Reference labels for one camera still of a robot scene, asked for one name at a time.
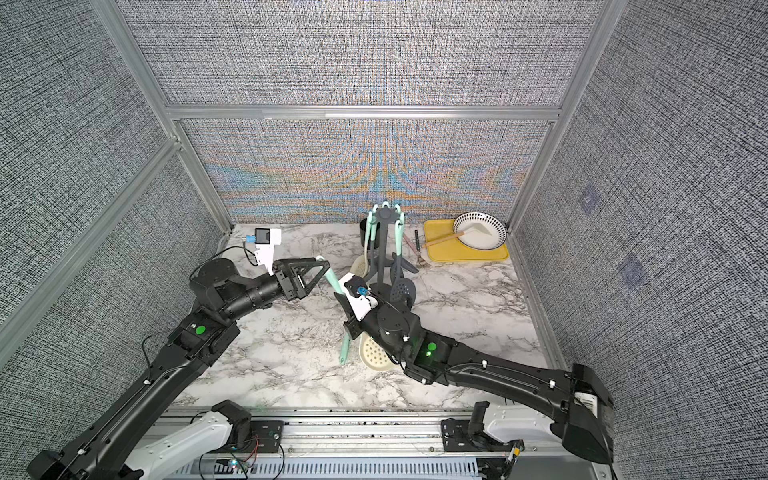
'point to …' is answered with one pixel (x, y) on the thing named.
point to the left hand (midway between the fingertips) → (327, 263)
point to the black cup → (363, 228)
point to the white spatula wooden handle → (472, 227)
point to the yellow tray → (455, 251)
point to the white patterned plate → (479, 240)
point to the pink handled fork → (420, 260)
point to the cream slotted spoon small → (345, 349)
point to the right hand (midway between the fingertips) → (340, 284)
